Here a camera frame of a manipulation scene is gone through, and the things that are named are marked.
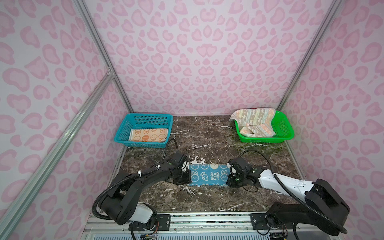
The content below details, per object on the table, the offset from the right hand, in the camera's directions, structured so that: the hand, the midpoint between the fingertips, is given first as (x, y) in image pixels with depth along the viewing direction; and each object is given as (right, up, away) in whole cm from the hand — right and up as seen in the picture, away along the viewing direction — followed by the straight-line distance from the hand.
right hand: (227, 183), depth 83 cm
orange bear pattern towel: (-50, +26, +21) cm, 60 cm away
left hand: (-19, +1, +2) cm, 20 cm away
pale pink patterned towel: (+27, +35, +30) cm, 53 cm away
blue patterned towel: (-10, +3, +5) cm, 11 cm away
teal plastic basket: (-60, +36, +38) cm, 80 cm away
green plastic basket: (+44, +30, +22) cm, 58 cm away
